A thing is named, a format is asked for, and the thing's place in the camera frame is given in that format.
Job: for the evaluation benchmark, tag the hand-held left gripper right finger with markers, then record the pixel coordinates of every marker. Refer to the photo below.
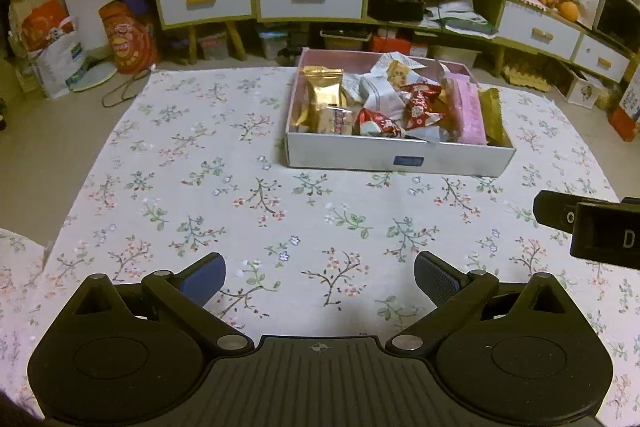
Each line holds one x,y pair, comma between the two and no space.
440,279

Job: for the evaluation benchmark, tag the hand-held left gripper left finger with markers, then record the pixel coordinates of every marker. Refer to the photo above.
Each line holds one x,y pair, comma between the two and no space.
202,279

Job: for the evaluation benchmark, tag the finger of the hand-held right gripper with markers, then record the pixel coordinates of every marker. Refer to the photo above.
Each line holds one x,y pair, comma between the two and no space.
552,209

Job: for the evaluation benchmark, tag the gold brown snack packet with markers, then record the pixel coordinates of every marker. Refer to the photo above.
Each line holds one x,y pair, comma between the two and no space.
492,117

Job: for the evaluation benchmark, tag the pink nougat packet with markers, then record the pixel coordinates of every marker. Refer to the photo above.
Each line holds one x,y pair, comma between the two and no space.
467,112

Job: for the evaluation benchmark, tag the pink cardboard box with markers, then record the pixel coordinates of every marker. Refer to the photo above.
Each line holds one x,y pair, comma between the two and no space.
350,154

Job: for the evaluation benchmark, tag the red snack packet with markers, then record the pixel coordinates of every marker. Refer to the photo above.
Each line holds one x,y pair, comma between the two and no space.
380,124
420,107

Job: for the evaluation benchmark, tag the white printed snack packet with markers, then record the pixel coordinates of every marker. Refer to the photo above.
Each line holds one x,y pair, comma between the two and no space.
400,72

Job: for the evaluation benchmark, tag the yellow snack packet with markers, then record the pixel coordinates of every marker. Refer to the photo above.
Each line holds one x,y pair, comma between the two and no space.
320,99

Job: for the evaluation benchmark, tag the red carton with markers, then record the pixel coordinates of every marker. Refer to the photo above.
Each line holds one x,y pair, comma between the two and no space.
625,107

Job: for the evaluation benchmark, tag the white printed box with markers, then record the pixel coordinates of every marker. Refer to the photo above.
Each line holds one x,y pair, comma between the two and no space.
585,88

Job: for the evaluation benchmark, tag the yellow egg tray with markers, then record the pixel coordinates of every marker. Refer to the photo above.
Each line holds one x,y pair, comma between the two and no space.
525,76

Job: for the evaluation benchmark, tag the plastic storage box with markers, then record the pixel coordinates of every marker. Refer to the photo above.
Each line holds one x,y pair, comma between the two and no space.
457,56

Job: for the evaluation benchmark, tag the floral seat cushion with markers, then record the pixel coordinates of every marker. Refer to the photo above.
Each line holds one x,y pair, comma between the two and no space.
17,287

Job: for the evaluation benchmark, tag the orange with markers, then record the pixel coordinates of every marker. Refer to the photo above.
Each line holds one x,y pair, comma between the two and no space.
569,9

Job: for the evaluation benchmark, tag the white drawer cabinet unit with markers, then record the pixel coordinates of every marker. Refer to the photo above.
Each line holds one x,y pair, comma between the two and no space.
495,14

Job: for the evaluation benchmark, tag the pile of papers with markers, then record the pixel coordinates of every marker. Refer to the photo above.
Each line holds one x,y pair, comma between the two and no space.
460,19

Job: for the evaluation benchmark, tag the round board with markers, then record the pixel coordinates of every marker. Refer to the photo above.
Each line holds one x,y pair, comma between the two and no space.
92,78

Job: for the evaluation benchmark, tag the red box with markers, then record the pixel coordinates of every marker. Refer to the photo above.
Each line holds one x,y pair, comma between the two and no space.
392,44

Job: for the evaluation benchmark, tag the red printed bag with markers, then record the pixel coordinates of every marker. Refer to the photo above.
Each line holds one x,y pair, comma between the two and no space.
127,39

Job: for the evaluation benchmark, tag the white printed bag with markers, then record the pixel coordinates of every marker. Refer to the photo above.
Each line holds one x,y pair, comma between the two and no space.
60,62

